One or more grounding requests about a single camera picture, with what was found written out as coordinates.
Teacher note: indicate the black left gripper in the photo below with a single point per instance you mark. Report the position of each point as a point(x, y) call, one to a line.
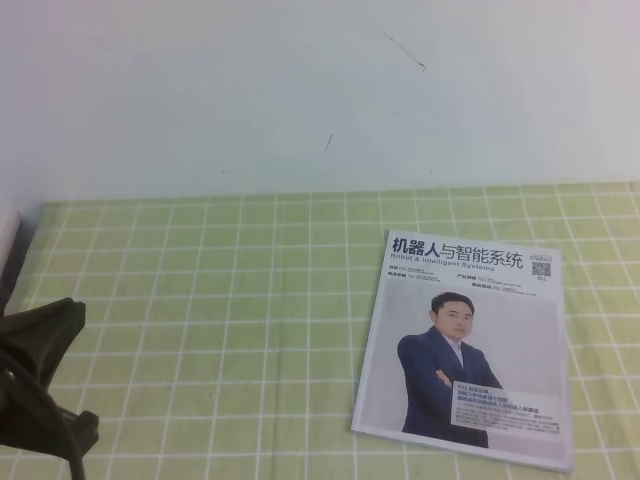
point(33, 344)

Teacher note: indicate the robotics magazine with white pages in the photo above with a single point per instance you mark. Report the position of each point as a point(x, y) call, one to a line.
point(467, 351)

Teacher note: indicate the green checkered tablecloth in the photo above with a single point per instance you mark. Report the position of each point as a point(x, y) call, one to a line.
point(224, 335)

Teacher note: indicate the white and black edge object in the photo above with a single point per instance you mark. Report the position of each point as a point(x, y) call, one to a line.
point(12, 250)

